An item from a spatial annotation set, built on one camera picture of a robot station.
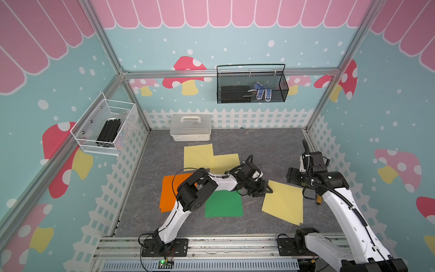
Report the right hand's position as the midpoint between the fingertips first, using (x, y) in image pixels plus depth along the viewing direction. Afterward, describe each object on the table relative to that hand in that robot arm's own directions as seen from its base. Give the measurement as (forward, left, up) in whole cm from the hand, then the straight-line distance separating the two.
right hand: (293, 175), depth 77 cm
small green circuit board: (-31, +58, -19) cm, 69 cm away
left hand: (-3, +9, -15) cm, 17 cm away
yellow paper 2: (-14, -4, -18) cm, 23 cm away
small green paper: (-6, +32, -17) cm, 37 cm away
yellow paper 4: (+18, +35, -18) cm, 43 cm away
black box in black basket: (+42, +25, +16) cm, 52 cm away
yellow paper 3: (+24, +49, -17) cm, 57 cm away
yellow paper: (-5, 0, -18) cm, 19 cm away
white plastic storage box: (+40, +53, -7) cm, 67 cm away
